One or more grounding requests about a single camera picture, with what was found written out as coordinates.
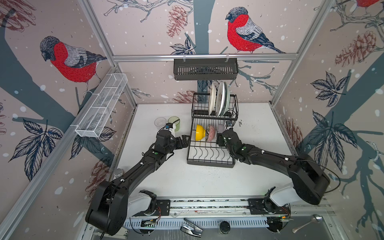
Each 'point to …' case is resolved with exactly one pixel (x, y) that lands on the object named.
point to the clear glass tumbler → (160, 122)
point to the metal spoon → (316, 218)
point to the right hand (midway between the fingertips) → (220, 135)
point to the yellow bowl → (200, 132)
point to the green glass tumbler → (172, 119)
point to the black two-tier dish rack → (202, 148)
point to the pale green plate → (227, 103)
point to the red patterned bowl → (211, 133)
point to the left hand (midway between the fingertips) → (184, 137)
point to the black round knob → (225, 227)
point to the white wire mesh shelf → (93, 125)
